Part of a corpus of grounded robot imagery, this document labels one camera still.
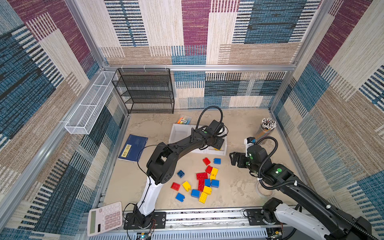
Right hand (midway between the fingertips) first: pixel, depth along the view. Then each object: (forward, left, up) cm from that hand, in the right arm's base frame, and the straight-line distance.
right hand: (237, 157), depth 79 cm
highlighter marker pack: (+37, +29, -12) cm, 48 cm away
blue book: (+16, +62, -13) cm, 65 cm away
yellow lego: (-3, +11, -13) cm, 17 cm away
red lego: (+6, +15, -15) cm, 22 cm away
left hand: (+15, +7, -5) cm, 17 cm away
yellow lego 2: (-10, +27, -11) cm, 31 cm away
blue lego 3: (-13, +22, -13) cm, 29 cm away
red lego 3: (-10, +33, -12) cm, 37 cm away
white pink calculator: (-24, +67, -12) cm, 72 cm away
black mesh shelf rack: (+54, +57, +3) cm, 78 cm away
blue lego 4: (-7, +16, -14) cm, 22 cm away
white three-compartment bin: (+27, +33, -13) cm, 44 cm away
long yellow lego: (-16, +19, -13) cm, 28 cm away
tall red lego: (-8, +19, -13) cm, 25 cm away
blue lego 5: (-8, +11, -14) cm, 20 cm away
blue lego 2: (-15, +31, -14) cm, 37 cm away
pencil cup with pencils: (+18, -20, +4) cm, 27 cm away
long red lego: (-4, +18, -14) cm, 23 cm away
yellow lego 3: (-12, +16, -13) cm, 24 cm away
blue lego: (+5, +8, -13) cm, 16 cm away
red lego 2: (0, +14, -13) cm, 19 cm away
